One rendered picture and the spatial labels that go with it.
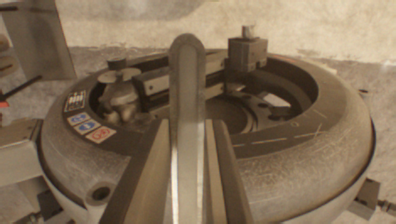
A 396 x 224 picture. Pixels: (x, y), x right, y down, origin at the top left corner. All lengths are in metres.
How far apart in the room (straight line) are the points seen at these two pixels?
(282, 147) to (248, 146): 0.04
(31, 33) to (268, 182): 1.28
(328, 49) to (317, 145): 1.14
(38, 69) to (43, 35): 0.20
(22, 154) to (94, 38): 0.82
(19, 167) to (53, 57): 0.89
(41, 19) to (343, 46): 1.66
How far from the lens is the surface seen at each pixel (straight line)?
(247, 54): 0.56
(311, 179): 0.26
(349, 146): 0.33
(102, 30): 1.17
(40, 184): 0.54
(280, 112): 0.60
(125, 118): 0.42
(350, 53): 1.51
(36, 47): 1.34
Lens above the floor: 1.09
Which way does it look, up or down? 61 degrees down
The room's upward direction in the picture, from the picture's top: 171 degrees clockwise
